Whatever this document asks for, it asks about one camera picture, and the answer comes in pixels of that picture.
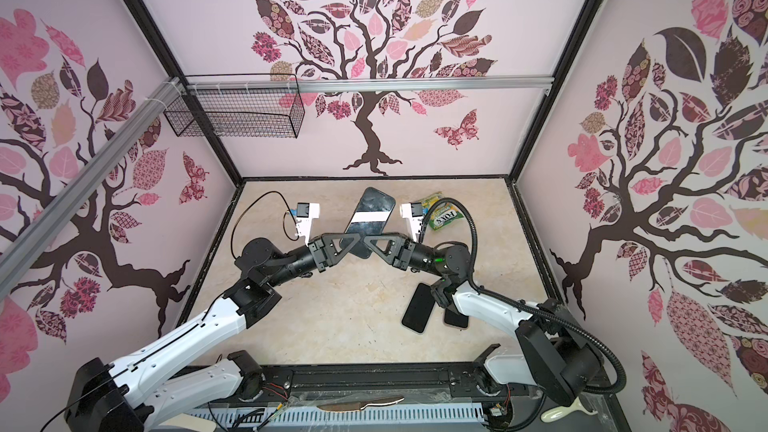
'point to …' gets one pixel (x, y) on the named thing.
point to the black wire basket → (239, 113)
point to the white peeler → (553, 413)
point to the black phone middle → (419, 309)
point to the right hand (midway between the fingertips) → (368, 244)
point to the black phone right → (454, 319)
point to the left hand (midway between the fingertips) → (362, 244)
